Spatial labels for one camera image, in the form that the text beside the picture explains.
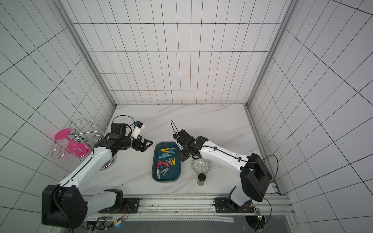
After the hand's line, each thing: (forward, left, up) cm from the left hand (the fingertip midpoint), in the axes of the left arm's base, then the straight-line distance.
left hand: (145, 142), depth 83 cm
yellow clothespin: (+1, -10, -12) cm, 15 cm away
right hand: (-6, -19, -3) cm, 20 cm away
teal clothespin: (-2, -11, -11) cm, 16 cm away
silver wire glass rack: (-5, +27, +15) cm, 31 cm away
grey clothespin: (-13, -11, -12) cm, 21 cm away
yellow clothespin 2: (-7, -17, -12) cm, 22 cm away
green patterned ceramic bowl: (-9, -33, -11) cm, 36 cm away
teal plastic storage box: (-10, -12, -12) cm, 20 cm away
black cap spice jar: (-19, -33, -3) cm, 38 cm away
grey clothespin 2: (-15, -8, -10) cm, 20 cm away
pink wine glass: (-12, +24, +15) cm, 31 cm away
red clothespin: (-8, -10, -11) cm, 17 cm away
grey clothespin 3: (-7, -14, -12) cm, 19 cm away
